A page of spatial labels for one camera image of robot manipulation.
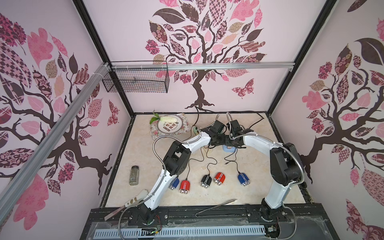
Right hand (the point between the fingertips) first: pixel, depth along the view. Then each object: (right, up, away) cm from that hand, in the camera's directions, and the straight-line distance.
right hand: (229, 140), depth 96 cm
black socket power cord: (+23, +12, +11) cm, 28 cm away
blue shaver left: (-34, -23, -14) cm, 43 cm away
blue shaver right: (+5, -21, -13) cm, 25 cm away
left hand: (-2, -2, +2) cm, 3 cm away
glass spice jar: (-57, -20, -13) cm, 62 cm away
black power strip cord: (-23, +11, +15) cm, 29 cm away
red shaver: (-28, -24, -15) cm, 40 cm away
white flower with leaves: (-47, +16, +16) cm, 52 cm away
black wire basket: (-51, +42, -2) cm, 66 cm away
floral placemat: (-52, +5, +11) cm, 53 cm away
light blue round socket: (-2, -6, 0) cm, 6 cm away
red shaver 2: (-8, -20, -13) cm, 26 cm away
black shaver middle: (-16, -22, -14) cm, 30 cm away
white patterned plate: (-42, +9, +13) cm, 45 cm away
